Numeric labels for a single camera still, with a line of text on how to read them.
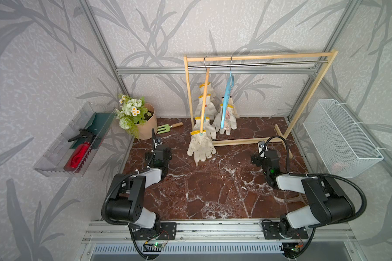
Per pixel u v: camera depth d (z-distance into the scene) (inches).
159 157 28.4
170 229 29.2
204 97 24.7
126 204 17.4
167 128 45.3
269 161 27.3
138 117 34.4
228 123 34.9
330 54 24.8
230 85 42.5
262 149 31.3
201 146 30.7
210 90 36.2
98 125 28.0
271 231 28.6
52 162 23.0
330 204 17.4
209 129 32.5
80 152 23.8
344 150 24.4
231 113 33.4
